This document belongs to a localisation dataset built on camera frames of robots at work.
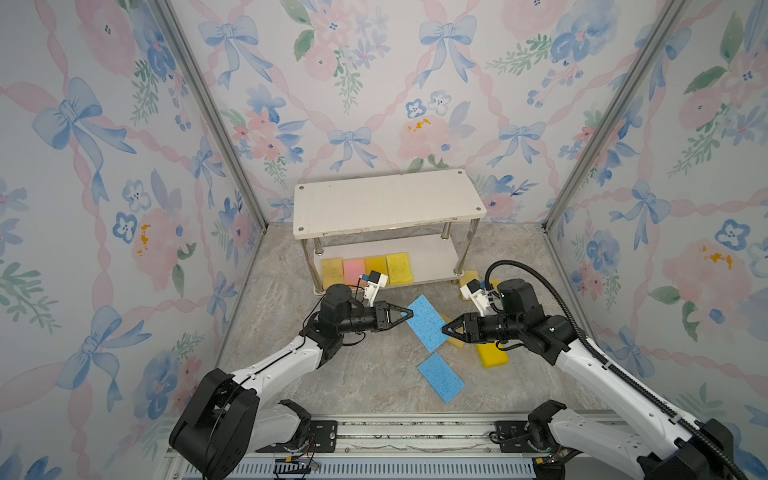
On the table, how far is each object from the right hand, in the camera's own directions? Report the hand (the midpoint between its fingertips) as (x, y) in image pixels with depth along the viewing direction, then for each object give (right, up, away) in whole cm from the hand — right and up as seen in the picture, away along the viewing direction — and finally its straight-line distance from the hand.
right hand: (446, 329), depth 73 cm
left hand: (-8, +4, -1) cm, 9 cm away
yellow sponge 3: (-18, +15, +25) cm, 34 cm away
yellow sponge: (+7, -8, +15) cm, 19 cm away
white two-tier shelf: (-3, +28, +3) cm, 28 cm away
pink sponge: (-25, +14, +24) cm, 38 cm away
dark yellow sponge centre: (+9, +12, -9) cm, 17 cm away
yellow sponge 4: (-11, +14, +25) cm, 30 cm away
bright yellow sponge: (+16, -11, +13) cm, 23 cm away
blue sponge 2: (+2, -17, +9) cm, 19 cm away
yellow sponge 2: (-32, +13, +23) cm, 41 cm away
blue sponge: (-5, +1, -1) cm, 5 cm away
